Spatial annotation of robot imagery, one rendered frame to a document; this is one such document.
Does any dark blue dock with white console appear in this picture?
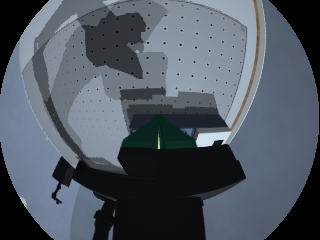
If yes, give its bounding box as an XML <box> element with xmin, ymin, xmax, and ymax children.
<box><xmin>129</xmin><ymin>114</ymin><xmax>232</xmax><ymax>147</ymax></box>

